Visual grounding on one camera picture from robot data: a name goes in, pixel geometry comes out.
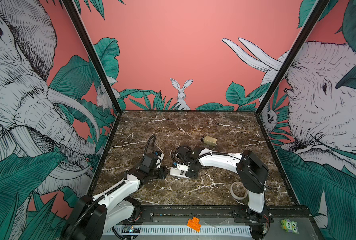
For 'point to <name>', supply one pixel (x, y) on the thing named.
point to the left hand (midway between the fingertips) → (167, 168)
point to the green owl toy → (289, 226)
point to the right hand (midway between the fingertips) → (189, 171)
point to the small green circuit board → (130, 229)
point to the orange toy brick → (194, 223)
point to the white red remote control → (178, 172)
